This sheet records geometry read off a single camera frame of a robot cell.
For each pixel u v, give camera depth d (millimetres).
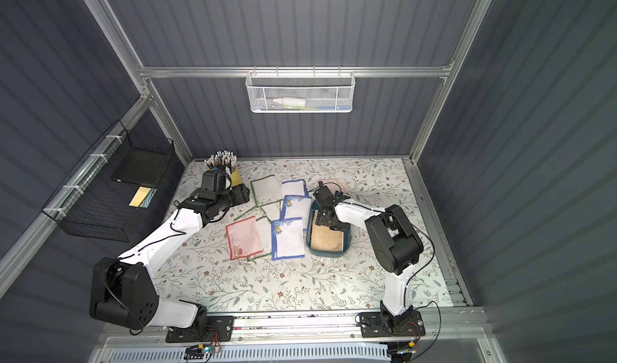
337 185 914
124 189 771
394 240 510
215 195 657
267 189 1105
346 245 911
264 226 970
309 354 771
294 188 1092
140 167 842
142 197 752
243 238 936
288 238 931
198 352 715
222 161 970
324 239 922
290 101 935
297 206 1027
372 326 727
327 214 721
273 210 1024
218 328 738
